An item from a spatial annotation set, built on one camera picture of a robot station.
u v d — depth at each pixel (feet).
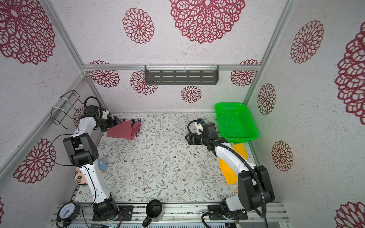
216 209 2.46
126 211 2.45
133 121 3.69
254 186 1.38
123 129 3.37
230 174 2.87
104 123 2.93
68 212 2.37
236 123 3.75
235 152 1.72
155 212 2.45
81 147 2.01
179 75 3.02
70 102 2.62
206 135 2.18
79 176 2.55
